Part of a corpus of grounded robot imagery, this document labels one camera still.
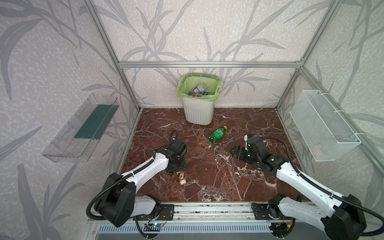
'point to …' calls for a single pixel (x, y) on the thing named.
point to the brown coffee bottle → (181, 175)
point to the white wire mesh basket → (326, 132)
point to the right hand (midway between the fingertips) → (234, 147)
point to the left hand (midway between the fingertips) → (183, 163)
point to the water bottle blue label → (200, 89)
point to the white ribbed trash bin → (198, 111)
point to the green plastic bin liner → (187, 81)
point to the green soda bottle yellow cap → (215, 137)
